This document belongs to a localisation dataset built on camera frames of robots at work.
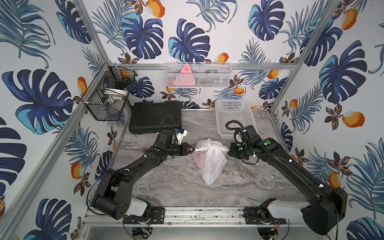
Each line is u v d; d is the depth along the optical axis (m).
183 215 0.76
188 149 0.77
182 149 0.74
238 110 1.20
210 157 0.78
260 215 0.67
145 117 1.06
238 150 0.67
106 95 0.82
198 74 0.94
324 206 0.38
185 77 0.90
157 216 0.75
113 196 0.43
